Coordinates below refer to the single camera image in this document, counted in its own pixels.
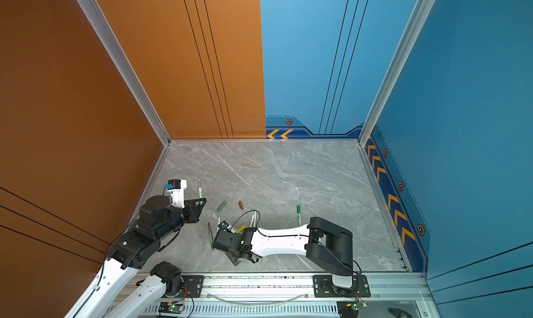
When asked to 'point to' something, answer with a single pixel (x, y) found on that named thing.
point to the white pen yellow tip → (252, 221)
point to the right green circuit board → (357, 305)
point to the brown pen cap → (241, 205)
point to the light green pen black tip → (200, 189)
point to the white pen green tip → (299, 212)
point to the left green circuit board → (171, 307)
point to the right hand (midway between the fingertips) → (234, 252)
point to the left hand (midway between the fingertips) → (206, 198)
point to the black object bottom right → (398, 312)
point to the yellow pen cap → (241, 228)
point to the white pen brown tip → (219, 219)
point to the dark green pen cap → (221, 205)
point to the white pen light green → (254, 226)
